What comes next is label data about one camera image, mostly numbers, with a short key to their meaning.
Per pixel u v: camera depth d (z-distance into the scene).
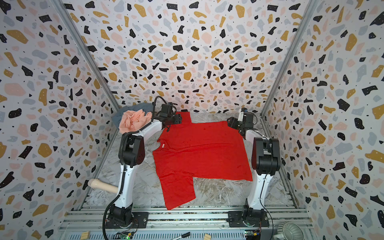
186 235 0.70
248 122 0.82
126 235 0.70
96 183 0.82
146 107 1.13
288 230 0.72
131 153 0.62
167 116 0.86
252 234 0.72
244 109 0.93
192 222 0.73
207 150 1.07
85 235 0.69
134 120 1.04
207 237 0.69
